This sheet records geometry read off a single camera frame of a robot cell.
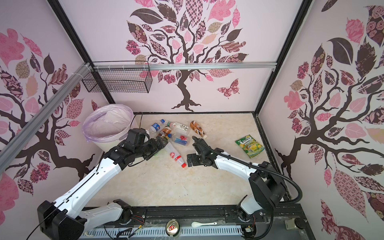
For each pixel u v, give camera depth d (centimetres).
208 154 64
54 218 37
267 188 43
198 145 67
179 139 100
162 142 70
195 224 71
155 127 106
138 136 58
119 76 95
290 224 68
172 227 62
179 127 104
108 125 90
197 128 104
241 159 51
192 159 76
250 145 98
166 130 103
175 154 92
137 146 57
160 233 70
